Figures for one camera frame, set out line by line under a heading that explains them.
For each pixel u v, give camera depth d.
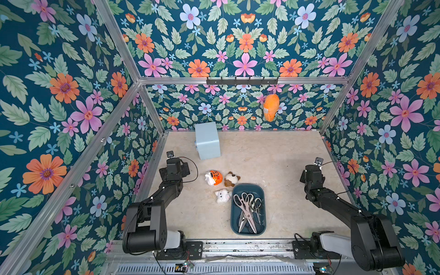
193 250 0.73
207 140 0.93
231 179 0.93
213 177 0.91
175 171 0.70
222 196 0.86
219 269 0.70
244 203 0.84
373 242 0.42
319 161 0.77
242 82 0.93
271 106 0.97
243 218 0.81
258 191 0.89
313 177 0.67
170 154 0.79
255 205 0.84
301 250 0.73
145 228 0.43
